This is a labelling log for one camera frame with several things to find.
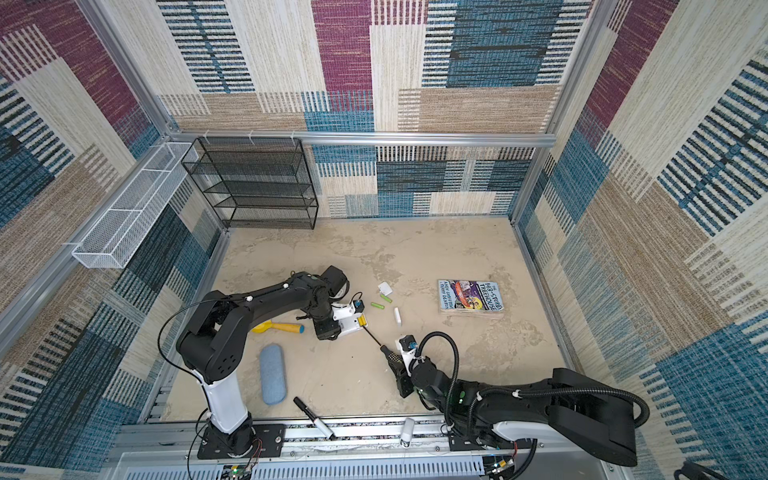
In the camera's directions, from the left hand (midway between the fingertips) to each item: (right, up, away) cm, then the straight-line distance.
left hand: (329, 325), depth 92 cm
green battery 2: (+15, +5, +4) cm, 16 cm away
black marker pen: (+1, -20, -17) cm, 26 cm away
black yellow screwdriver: (+20, -6, -11) cm, 24 cm away
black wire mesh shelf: (-31, +47, +19) cm, 60 cm away
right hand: (+20, -8, -9) cm, 23 cm away
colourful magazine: (+42, +9, +4) cm, 43 cm away
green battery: (+17, +7, +6) cm, 20 cm away
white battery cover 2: (+17, +10, +7) cm, 21 cm away
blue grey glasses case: (-13, -10, -11) cm, 20 cm away
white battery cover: (+21, +3, -1) cm, 21 cm away
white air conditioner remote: (+9, +2, -1) cm, 9 cm away
